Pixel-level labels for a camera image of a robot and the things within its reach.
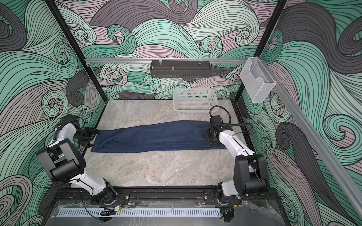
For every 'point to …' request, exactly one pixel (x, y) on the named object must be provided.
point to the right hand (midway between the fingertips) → (205, 138)
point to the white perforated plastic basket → (194, 101)
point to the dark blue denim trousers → (153, 135)
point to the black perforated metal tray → (180, 68)
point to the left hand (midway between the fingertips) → (96, 135)
